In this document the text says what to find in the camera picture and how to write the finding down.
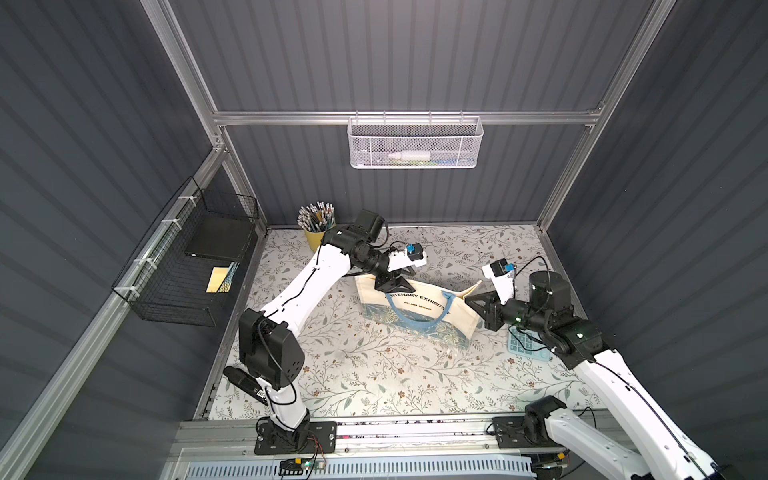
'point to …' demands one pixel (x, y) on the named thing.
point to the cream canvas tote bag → (428, 312)
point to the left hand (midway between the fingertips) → (413, 280)
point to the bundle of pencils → (317, 216)
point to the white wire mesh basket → (408, 143)
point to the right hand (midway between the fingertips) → (470, 301)
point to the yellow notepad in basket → (221, 278)
